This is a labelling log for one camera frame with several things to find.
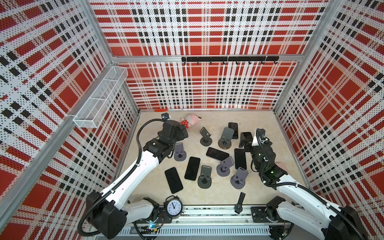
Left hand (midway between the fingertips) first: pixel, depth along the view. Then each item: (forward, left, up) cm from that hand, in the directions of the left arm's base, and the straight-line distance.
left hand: (177, 131), depth 78 cm
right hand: (-2, -39, -1) cm, 39 cm away
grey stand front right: (-20, -33, -19) cm, 43 cm away
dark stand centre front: (-18, -15, -22) cm, 32 cm away
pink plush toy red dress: (+24, -5, -18) cm, 31 cm away
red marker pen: (+44, +22, -27) cm, 56 cm away
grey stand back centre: (+8, -16, -22) cm, 28 cm away
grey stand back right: (+8, -29, -23) cm, 38 cm away
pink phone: (-10, -64, -24) cm, 69 cm away
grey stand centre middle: (-13, -25, -18) cm, 34 cm away
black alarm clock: (-32, +1, -21) cm, 38 cm away
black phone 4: (-3, -38, -26) cm, 46 cm away
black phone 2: (-17, +4, -25) cm, 30 cm away
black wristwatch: (-32, -32, -24) cm, 51 cm away
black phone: (+23, -39, -24) cm, 51 cm away
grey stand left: (-3, +1, -19) cm, 19 cm away
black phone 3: (-1, -23, -24) cm, 33 cm away
